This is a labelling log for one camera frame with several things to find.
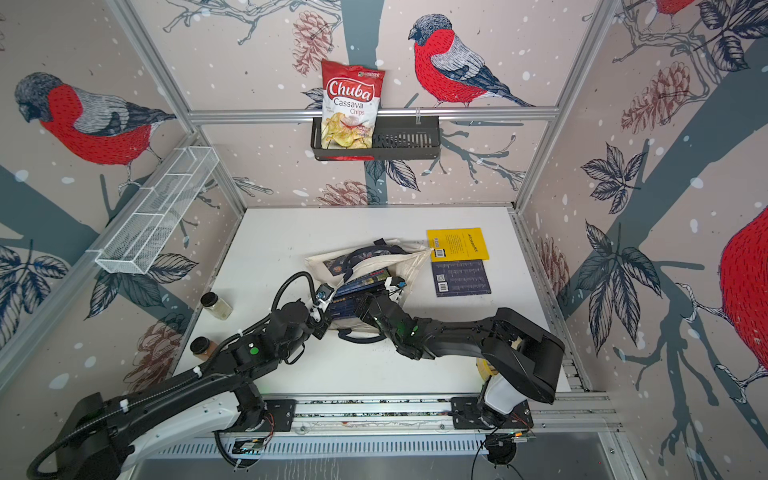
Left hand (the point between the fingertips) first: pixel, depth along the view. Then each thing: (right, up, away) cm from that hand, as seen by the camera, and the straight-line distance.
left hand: (334, 294), depth 79 cm
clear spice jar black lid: (-36, -5, +7) cm, 37 cm away
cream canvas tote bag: (+1, +7, +5) cm, 8 cm away
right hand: (+6, -4, +5) cm, 9 cm away
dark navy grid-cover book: (+37, +1, +20) cm, 42 cm away
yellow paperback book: (+41, +12, +29) cm, 52 cm away
